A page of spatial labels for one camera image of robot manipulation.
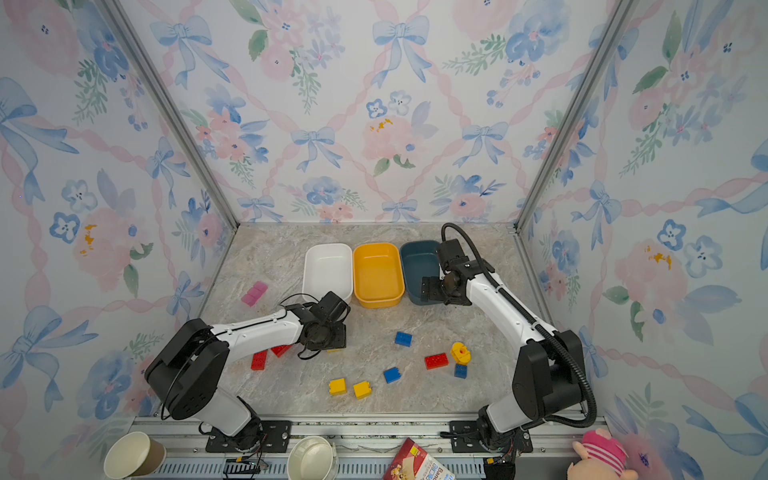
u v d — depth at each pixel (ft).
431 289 2.55
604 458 2.17
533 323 1.52
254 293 3.28
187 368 1.60
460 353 2.81
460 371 2.75
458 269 1.98
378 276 3.39
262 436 2.39
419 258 3.60
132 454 2.34
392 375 2.75
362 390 2.63
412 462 2.22
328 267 3.49
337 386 2.63
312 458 2.34
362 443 2.42
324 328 2.37
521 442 2.36
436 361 2.80
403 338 2.94
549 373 1.41
